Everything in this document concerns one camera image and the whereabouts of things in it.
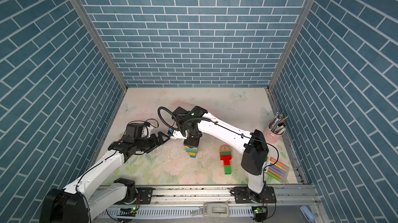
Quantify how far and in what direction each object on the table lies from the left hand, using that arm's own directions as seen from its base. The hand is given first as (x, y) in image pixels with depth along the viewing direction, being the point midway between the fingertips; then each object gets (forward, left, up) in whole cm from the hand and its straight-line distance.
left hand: (168, 141), depth 82 cm
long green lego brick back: (-4, -13, -2) cm, 14 cm away
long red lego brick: (-6, -31, -7) cm, 33 cm away
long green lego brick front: (-3, -32, -9) cm, 33 cm away
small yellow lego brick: (-5, -13, -6) cm, 15 cm away
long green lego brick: (-5, -13, -2) cm, 14 cm away
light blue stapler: (-32, -66, -6) cm, 74 cm away
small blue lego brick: (-5, -13, -7) cm, 16 cm away
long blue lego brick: (-6, -13, +5) cm, 16 cm away
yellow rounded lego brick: (-6, -11, +7) cm, 14 cm away
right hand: (-2, -14, +5) cm, 15 cm away
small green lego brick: (-11, -32, -10) cm, 36 cm away
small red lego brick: (-9, -32, -7) cm, 34 cm away
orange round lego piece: (-1, -31, -6) cm, 32 cm away
